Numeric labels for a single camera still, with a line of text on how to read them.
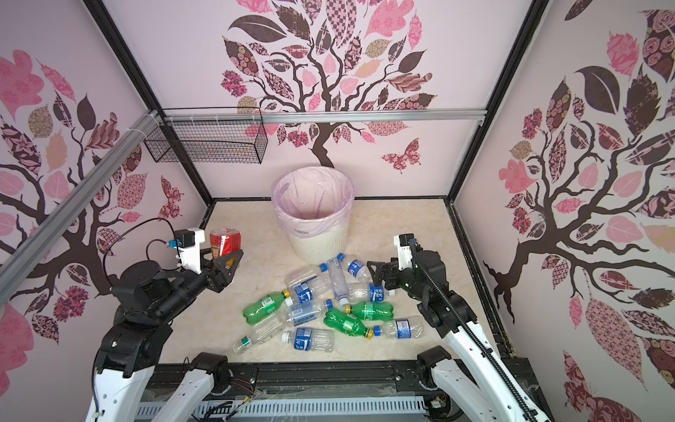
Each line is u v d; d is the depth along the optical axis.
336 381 0.74
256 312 0.83
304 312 0.81
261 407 0.70
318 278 0.90
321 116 0.93
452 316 0.48
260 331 0.83
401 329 0.78
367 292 0.88
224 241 0.56
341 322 0.80
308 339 0.76
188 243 0.50
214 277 0.53
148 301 0.43
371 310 0.81
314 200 1.01
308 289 0.86
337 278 0.92
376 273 0.66
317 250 0.90
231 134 0.95
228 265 0.57
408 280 0.62
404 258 0.64
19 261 0.50
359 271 0.92
